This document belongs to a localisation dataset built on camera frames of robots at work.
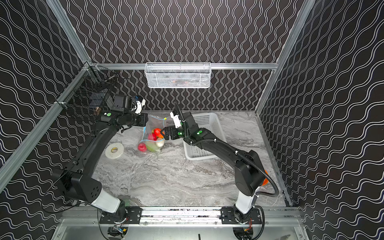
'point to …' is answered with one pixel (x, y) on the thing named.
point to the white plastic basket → (208, 121)
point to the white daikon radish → (160, 142)
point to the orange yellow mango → (159, 135)
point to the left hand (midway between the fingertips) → (151, 118)
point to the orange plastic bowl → (266, 181)
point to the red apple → (142, 147)
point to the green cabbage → (151, 146)
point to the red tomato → (150, 136)
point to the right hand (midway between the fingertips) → (168, 130)
